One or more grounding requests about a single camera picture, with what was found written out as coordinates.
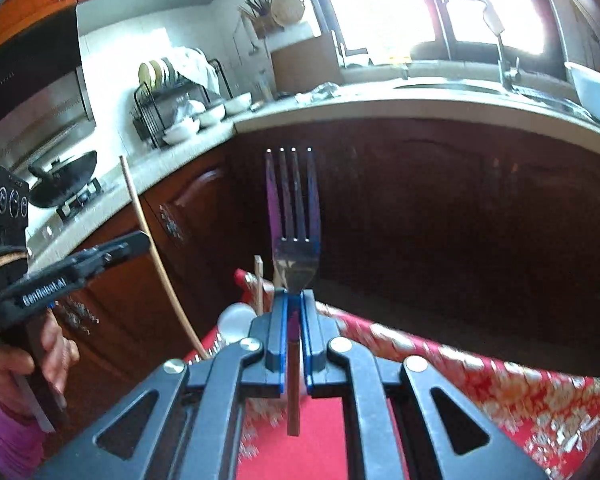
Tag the red floral tablecloth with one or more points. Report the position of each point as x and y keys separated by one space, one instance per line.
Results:
x=455 y=385

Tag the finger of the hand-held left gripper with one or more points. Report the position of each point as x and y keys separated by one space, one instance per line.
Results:
x=115 y=252

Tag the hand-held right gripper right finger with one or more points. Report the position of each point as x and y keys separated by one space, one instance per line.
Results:
x=307 y=340

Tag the metal faucet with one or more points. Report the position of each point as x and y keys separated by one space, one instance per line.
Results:
x=502 y=60

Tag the person's left forearm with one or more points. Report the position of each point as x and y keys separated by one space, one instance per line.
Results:
x=5 y=440

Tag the clear plastic jug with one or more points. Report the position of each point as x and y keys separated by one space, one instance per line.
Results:
x=265 y=87

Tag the large pale basin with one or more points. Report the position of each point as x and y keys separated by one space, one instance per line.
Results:
x=595 y=95

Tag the white cloth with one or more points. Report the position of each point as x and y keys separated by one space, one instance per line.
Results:
x=195 y=67

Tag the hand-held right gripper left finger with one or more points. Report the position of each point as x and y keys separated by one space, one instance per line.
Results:
x=280 y=330

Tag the wooden cutting board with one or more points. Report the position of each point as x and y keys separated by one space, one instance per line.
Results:
x=305 y=62

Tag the white ceramic spoon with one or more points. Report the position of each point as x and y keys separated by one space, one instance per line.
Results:
x=235 y=320

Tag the wall chopstick holder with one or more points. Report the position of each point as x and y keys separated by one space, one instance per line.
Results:
x=257 y=17

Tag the row of plates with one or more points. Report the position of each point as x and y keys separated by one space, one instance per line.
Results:
x=155 y=71

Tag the person's left hand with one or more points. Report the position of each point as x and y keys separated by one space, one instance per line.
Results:
x=5 y=370

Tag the wooden base cabinet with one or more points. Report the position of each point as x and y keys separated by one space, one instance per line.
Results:
x=430 y=210

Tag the metal fork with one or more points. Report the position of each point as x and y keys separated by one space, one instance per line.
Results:
x=295 y=265

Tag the white bowl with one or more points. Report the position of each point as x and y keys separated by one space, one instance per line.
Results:
x=210 y=116
x=237 y=103
x=180 y=132

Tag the black dish rack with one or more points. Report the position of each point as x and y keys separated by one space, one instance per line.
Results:
x=150 y=110

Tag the round bamboo strainer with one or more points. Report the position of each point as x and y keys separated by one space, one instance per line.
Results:
x=287 y=6

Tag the kitchen sink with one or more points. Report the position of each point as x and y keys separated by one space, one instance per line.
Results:
x=445 y=86

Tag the range hood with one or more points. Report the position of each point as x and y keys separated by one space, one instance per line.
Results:
x=20 y=90

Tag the crumpled rag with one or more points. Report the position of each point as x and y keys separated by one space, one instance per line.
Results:
x=320 y=92

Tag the gas stove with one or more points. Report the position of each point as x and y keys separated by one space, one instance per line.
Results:
x=80 y=205

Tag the kitchen window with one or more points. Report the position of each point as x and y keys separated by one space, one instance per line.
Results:
x=370 y=0

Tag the black wok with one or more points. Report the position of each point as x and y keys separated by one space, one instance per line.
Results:
x=65 y=180

